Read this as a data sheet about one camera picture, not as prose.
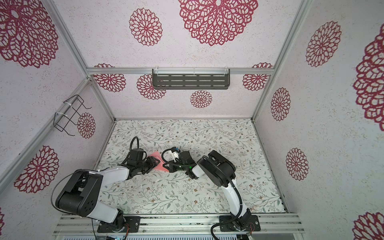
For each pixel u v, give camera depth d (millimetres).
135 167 724
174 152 876
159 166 917
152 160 845
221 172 513
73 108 796
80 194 447
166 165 920
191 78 1001
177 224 757
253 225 728
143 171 800
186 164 798
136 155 733
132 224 736
